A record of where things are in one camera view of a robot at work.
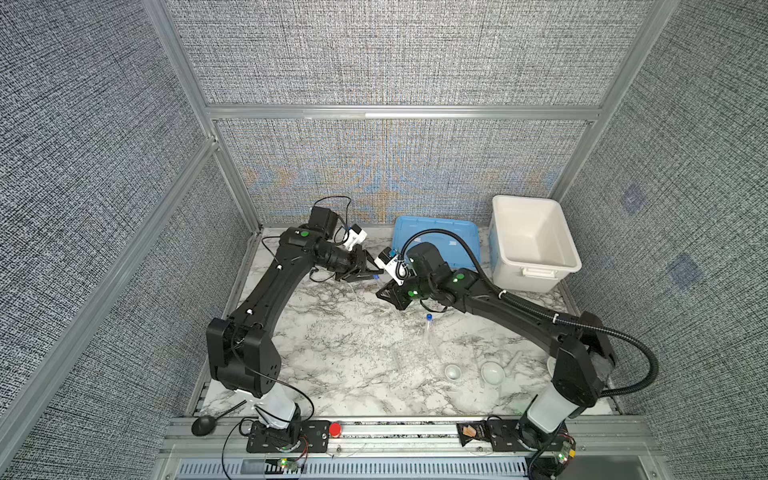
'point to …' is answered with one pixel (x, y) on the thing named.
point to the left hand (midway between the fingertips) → (378, 272)
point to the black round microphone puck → (203, 425)
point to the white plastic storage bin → (531, 244)
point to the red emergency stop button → (335, 429)
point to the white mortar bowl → (492, 372)
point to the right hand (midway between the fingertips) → (379, 289)
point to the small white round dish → (453, 372)
